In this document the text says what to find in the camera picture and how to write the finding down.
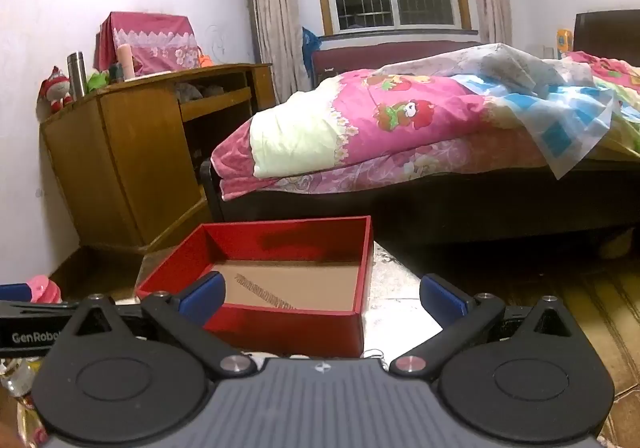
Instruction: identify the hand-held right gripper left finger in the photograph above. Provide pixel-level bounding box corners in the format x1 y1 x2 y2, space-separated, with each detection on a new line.
64 272 257 376

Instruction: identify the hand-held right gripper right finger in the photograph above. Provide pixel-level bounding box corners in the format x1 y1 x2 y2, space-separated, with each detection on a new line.
389 273 577 376

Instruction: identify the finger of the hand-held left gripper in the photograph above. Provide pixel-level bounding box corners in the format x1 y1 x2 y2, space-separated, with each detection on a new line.
0 282 85 324

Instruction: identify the red cardboard box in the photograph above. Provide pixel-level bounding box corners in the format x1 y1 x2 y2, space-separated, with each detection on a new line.
136 215 374 359

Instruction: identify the pink lidded jar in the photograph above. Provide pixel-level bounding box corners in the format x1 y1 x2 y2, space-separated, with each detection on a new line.
27 275 63 304

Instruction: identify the wooden desk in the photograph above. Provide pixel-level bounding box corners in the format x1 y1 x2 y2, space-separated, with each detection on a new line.
40 62 277 254

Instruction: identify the bed with pink quilt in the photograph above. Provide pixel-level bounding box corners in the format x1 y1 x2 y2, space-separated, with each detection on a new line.
210 51 640 201

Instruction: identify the grey cloth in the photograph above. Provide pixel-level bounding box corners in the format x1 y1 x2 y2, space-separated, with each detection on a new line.
174 82 226 103

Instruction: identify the red plush doll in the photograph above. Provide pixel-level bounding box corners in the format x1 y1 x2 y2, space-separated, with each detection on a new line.
36 67 74 114

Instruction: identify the steel thermos flask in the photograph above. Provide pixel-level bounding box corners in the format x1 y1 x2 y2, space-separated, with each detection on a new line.
67 52 87 100

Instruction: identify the green toy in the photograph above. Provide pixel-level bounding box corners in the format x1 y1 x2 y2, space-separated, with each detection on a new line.
86 70 112 94

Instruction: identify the white floral sheet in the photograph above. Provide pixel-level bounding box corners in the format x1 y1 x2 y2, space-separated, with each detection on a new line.
385 42 621 181

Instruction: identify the maroon sofa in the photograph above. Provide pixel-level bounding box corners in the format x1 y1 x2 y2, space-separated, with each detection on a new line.
311 41 483 92

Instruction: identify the pink cup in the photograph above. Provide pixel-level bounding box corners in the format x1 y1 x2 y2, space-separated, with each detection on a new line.
117 44 135 80

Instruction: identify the pink cloth covered box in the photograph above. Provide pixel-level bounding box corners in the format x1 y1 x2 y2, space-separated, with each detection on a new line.
95 12 202 76

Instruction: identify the blue bag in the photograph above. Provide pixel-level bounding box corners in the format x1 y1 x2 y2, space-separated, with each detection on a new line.
301 27 322 79

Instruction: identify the dark wooden headboard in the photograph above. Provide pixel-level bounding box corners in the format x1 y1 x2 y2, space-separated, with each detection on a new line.
572 9 640 66

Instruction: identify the dark bed frame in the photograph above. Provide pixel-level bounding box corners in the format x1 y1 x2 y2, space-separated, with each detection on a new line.
200 148 640 249

